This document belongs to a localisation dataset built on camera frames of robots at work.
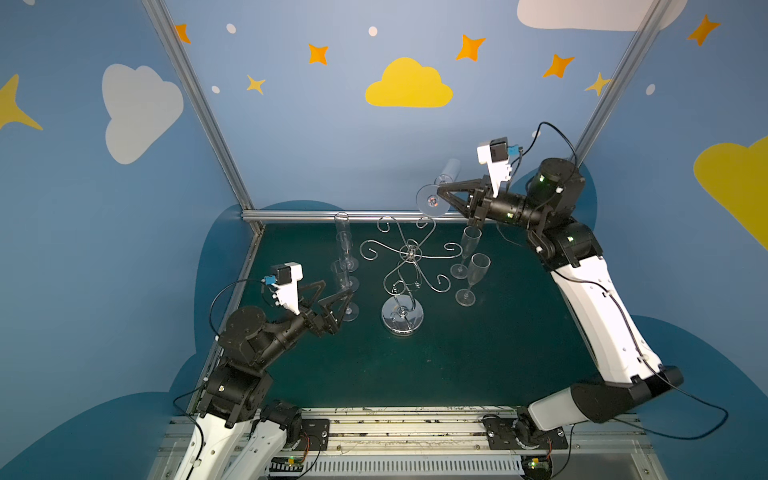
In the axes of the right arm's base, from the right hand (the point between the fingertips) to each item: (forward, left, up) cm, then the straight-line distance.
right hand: (443, 186), depth 57 cm
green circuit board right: (-39, -29, -55) cm, 73 cm away
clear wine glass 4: (+7, -16, -34) cm, 38 cm away
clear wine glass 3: (+19, -15, -34) cm, 42 cm away
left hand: (-13, +21, -15) cm, 29 cm away
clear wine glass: (+19, +26, -31) cm, 45 cm away
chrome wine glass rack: (0, +6, -47) cm, 48 cm away
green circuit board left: (-42, +34, -54) cm, 76 cm away
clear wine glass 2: (+17, +26, -34) cm, 46 cm away
